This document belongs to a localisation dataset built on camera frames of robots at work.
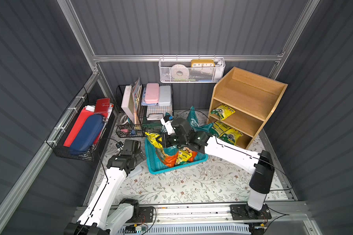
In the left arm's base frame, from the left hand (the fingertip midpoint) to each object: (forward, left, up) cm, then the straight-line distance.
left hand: (134, 158), depth 79 cm
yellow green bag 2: (+30, -54, +6) cm, 62 cm away
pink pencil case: (+41, -7, +12) cm, 43 cm away
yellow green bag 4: (+21, -60, -9) cm, 65 cm away
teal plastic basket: (+1, -11, -14) cm, 18 cm away
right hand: (+4, -15, +11) cm, 19 cm away
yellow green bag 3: (+29, -54, -10) cm, 61 cm away
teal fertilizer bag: (+17, -33, +12) cm, 39 cm away
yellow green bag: (+5, -11, +13) cm, 18 cm away
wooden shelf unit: (+30, -68, +18) cm, 76 cm away
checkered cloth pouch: (+28, -11, +7) cm, 31 cm away
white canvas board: (+30, +7, +12) cm, 33 cm away
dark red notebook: (+22, +17, +19) cm, 34 cm away
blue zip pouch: (+5, +18, +17) cm, 26 cm away
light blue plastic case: (-2, 0, -12) cm, 12 cm away
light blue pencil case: (+42, -15, +9) cm, 46 cm away
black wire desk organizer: (+33, 0, +6) cm, 34 cm away
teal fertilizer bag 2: (+3, -19, -2) cm, 19 cm away
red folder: (+18, +26, +17) cm, 36 cm away
